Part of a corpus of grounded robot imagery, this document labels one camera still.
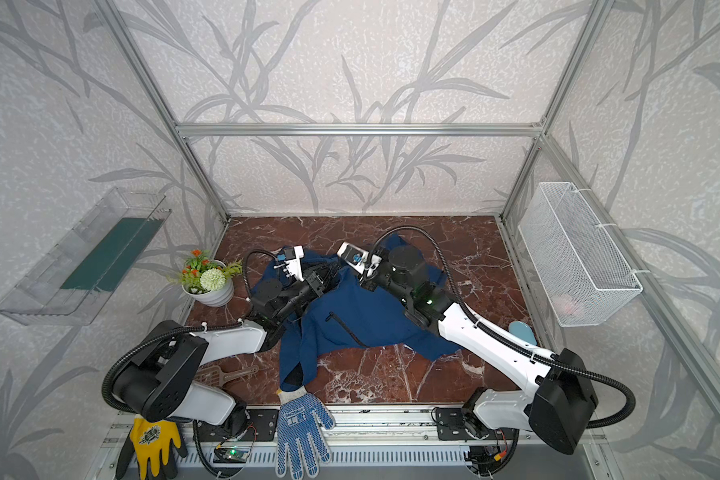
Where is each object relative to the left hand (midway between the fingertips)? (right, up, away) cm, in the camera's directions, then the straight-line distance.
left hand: (340, 258), depth 79 cm
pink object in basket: (+58, -12, -7) cm, 59 cm away
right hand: (+5, +5, -7) cm, 10 cm away
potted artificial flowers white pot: (-38, -7, +3) cm, 38 cm away
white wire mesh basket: (+53, -2, -19) cm, 56 cm away
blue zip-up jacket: (+13, -14, -1) cm, 19 cm away
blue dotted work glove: (-9, -40, -4) cm, 41 cm away
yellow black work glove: (-43, -44, -10) cm, 63 cm away
